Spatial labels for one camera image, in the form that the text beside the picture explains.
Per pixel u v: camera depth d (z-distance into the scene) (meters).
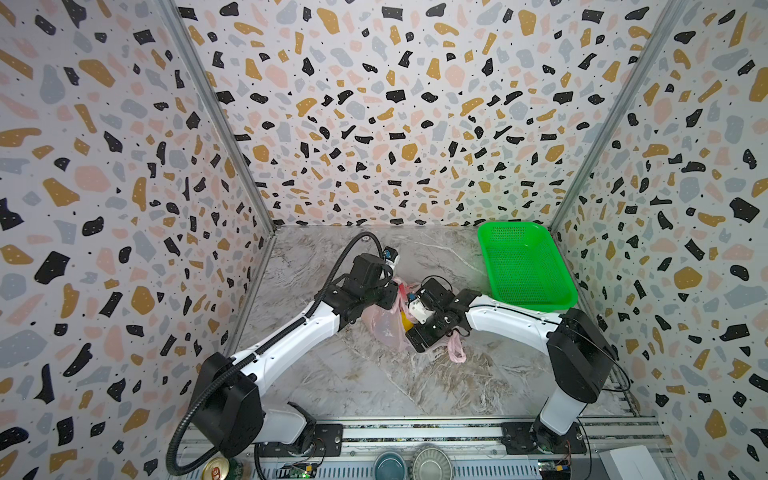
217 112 0.86
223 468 0.61
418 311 0.80
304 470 0.70
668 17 0.72
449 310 0.65
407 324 0.78
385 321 0.86
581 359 0.46
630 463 0.68
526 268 1.11
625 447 0.70
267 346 0.45
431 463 0.71
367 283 0.62
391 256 0.72
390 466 0.71
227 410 0.40
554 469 0.72
